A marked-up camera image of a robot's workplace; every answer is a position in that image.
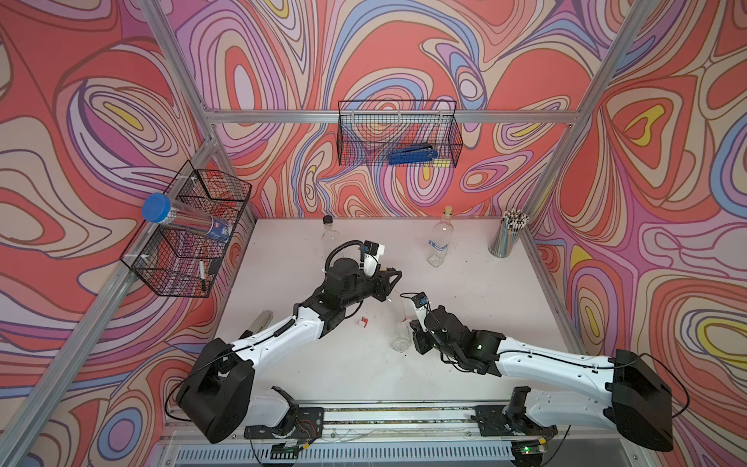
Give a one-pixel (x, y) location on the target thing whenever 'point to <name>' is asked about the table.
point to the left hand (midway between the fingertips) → (402, 275)
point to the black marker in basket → (202, 280)
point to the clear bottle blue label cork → (442, 235)
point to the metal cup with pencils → (507, 232)
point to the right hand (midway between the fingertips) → (414, 331)
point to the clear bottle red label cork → (402, 340)
